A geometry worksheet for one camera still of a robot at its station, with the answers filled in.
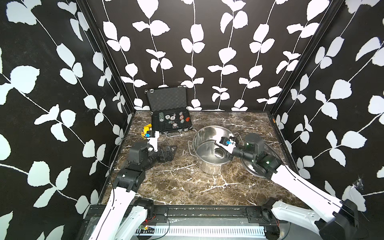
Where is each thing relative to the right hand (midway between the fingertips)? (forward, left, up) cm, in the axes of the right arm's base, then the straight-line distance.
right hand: (215, 139), depth 71 cm
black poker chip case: (+40, +31, -25) cm, 57 cm away
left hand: (-2, +22, -2) cm, 22 cm away
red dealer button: (+36, +17, -26) cm, 48 cm away
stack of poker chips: (+36, +37, -23) cm, 56 cm away
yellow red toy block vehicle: (+22, +45, -20) cm, 54 cm away
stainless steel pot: (+8, +1, -31) cm, 32 cm away
